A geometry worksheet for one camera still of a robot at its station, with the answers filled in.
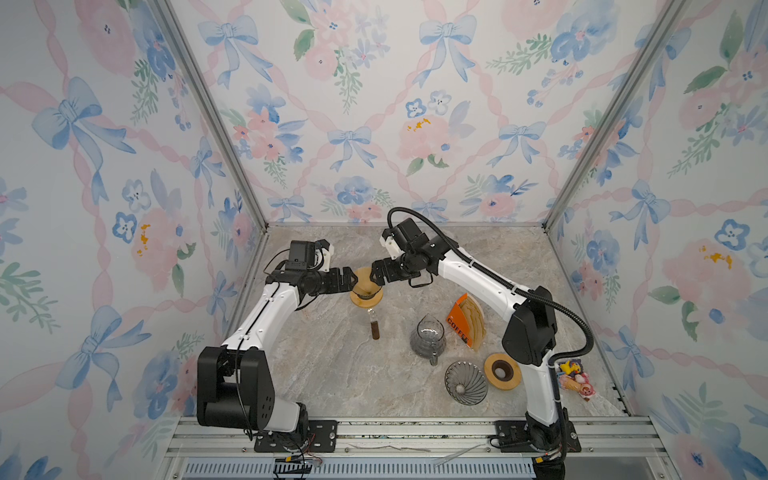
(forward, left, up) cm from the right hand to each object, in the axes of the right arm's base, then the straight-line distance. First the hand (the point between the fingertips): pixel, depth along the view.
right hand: (383, 271), depth 87 cm
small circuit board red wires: (-45, +21, -19) cm, 53 cm away
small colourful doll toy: (-25, -51, -13) cm, 58 cm away
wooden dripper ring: (-8, +4, -5) cm, 10 cm away
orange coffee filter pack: (-10, -24, -8) cm, 28 cm away
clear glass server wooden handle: (-13, +2, -8) cm, 15 cm away
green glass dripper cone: (-6, +4, -3) cm, 8 cm away
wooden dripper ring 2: (-23, -34, -15) cm, 44 cm away
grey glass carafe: (-18, -13, -8) cm, 23 cm away
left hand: (-2, +11, 0) cm, 11 cm away
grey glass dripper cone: (-27, -23, -13) cm, 38 cm away
